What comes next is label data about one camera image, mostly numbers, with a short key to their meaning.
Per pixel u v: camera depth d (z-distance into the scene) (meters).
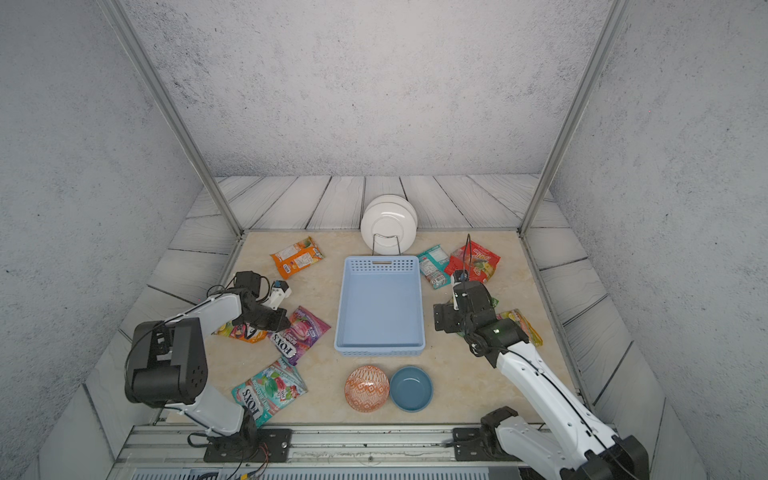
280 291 0.87
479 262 1.05
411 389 0.81
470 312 0.58
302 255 1.11
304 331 0.91
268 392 0.79
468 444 0.72
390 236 1.02
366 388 0.81
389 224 1.04
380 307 0.97
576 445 0.39
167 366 0.46
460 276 0.69
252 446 0.67
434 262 1.09
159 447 0.75
